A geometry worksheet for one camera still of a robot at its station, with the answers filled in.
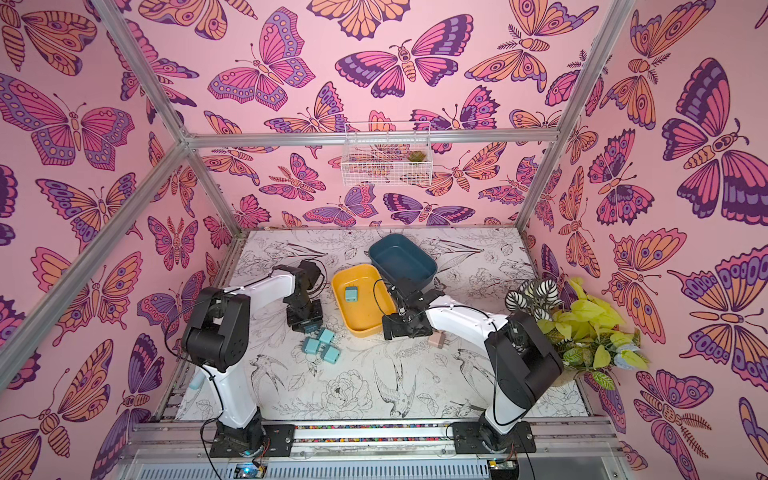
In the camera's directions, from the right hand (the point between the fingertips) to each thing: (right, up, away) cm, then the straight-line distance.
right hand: (399, 328), depth 89 cm
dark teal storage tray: (0, +21, +24) cm, 31 cm away
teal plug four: (-26, -5, -1) cm, 27 cm away
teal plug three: (-22, -3, +1) cm, 22 cm away
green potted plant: (+47, +1, -14) cm, 49 cm away
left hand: (-25, 0, +6) cm, 26 cm away
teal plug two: (-27, -1, +2) cm, 27 cm away
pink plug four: (+11, -3, 0) cm, 12 cm away
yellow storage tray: (-11, +2, +6) cm, 13 cm away
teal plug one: (-16, +9, +11) cm, 21 cm away
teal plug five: (-20, -7, -2) cm, 21 cm away
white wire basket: (-4, +54, +7) cm, 55 cm away
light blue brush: (-56, -13, -6) cm, 58 cm away
